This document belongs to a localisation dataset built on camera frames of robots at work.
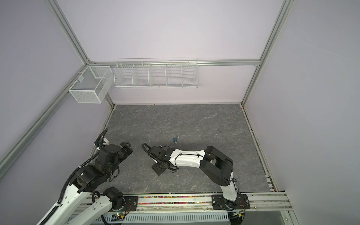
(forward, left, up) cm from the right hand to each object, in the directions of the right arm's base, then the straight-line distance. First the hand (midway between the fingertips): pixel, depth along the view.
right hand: (159, 168), depth 85 cm
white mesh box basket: (+49, +49, +26) cm, 74 cm away
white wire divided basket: (+57, +5, +29) cm, 64 cm away
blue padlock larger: (+21, -9, -1) cm, 22 cm away
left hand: (+3, +15, +19) cm, 24 cm away
